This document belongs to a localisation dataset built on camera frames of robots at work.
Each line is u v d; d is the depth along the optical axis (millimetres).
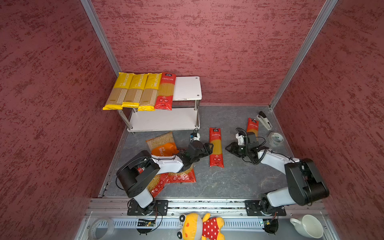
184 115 1076
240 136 861
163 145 921
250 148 719
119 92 765
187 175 824
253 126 1055
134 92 768
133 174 460
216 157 897
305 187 438
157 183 793
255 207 739
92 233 654
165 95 753
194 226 634
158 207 742
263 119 1093
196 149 676
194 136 802
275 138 1006
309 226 692
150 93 756
